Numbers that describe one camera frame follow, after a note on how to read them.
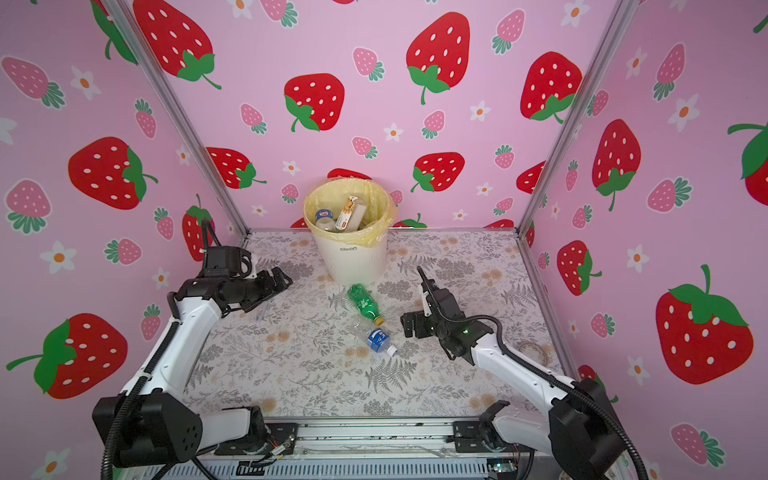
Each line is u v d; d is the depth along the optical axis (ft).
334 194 3.18
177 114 2.80
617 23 2.31
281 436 2.43
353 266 3.04
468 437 2.40
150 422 1.28
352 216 2.98
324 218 2.94
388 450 2.40
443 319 2.05
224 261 2.01
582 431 1.31
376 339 2.81
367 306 3.06
